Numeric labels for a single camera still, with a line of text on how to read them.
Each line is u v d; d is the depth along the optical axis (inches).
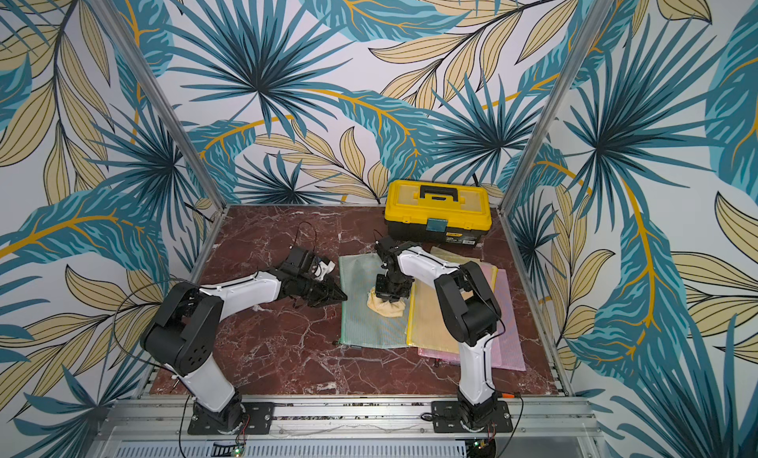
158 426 29.2
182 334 18.4
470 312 20.7
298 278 29.5
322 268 34.2
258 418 29.0
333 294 32.1
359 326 34.6
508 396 30.1
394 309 35.4
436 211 38.1
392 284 32.2
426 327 34.4
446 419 28.7
